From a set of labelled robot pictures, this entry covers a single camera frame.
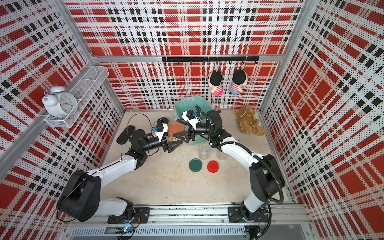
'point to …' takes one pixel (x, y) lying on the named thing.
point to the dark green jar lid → (195, 165)
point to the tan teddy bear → (248, 124)
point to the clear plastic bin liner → (189, 103)
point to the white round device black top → (162, 120)
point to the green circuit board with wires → (127, 229)
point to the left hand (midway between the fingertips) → (181, 133)
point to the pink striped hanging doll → (215, 79)
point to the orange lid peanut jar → (175, 127)
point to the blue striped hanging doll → (240, 77)
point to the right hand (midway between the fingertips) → (179, 126)
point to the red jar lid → (213, 166)
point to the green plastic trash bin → (189, 103)
